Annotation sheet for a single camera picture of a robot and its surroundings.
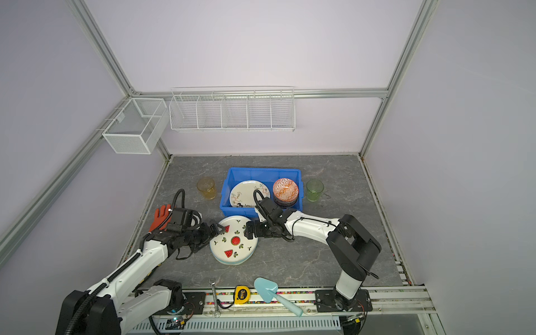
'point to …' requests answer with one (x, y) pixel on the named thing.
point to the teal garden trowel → (268, 289)
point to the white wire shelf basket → (232, 108)
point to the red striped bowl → (285, 204)
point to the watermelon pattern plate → (232, 247)
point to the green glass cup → (314, 188)
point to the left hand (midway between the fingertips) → (218, 237)
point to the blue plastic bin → (268, 176)
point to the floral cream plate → (242, 194)
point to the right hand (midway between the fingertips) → (253, 234)
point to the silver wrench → (212, 280)
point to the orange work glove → (157, 220)
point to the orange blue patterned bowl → (285, 190)
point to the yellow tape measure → (242, 294)
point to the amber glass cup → (206, 185)
